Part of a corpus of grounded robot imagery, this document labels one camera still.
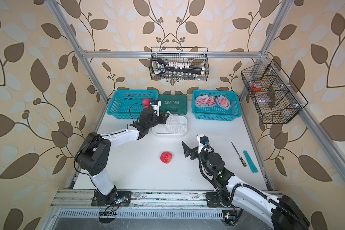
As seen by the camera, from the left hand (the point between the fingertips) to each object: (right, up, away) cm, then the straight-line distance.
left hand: (166, 111), depth 89 cm
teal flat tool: (+52, -31, -2) cm, 60 cm away
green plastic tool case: (+6, +6, +23) cm, 24 cm away
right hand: (+14, -15, -13) cm, 24 cm away
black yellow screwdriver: (+47, -31, -2) cm, 56 cm away
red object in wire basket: (+52, +14, -8) cm, 55 cm away
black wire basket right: (+60, +8, -11) cm, 62 cm away
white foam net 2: (+8, -12, +6) cm, 15 cm away
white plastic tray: (-5, -13, +13) cm, 19 cm away
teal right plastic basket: (+38, -1, +23) cm, 44 cm away
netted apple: (+33, +8, +22) cm, 41 cm away
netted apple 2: (0, -27, -5) cm, 28 cm away
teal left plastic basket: (-36, +6, +30) cm, 47 cm away
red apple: (-18, +7, +23) cm, 30 cm away
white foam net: (+3, -8, +1) cm, 9 cm away
